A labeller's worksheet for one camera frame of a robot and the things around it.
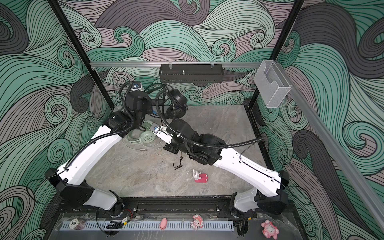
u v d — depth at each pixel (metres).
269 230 0.65
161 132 0.48
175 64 0.94
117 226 0.72
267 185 0.38
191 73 0.93
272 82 0.78
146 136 0.92
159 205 0.76
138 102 0.50
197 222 0.67
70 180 0.39
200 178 0.79
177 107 0.68
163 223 0.69
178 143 0.44
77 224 0.65
